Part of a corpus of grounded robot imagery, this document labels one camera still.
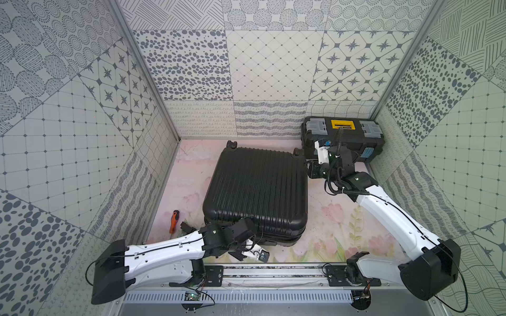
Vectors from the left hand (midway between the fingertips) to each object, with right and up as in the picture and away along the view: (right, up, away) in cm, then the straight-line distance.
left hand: (256, 242), depth 75 cm
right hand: (+21, +30, +5) cm, 37 cm away
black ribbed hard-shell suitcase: (+5, +22, 0) cm, 22 cm away
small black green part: (-31, +1, +12) cm, 34 cm away
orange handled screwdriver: (-37, +4, +12) cm, 39 cm away
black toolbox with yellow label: (+54, +44, +24) cm, 74 cm away
